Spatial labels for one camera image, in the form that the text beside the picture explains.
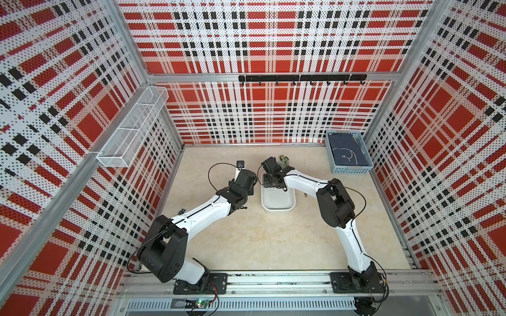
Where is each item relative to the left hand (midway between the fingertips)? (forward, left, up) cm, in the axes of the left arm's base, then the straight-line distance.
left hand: (245, 180), depth 89 cm
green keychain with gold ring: (+24, -20, -13) cm, 34 cm away
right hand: (+8, -12, -10) cm, 18 cm away
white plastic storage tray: (-3, -14, -11) cm, 18 cm away
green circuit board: (-45, +13, -11) cm, 49 cm away
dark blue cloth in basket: (+24, -54, -6) cm, 60 cm away
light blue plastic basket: (+13, -54, -9) cm, 56 cm away
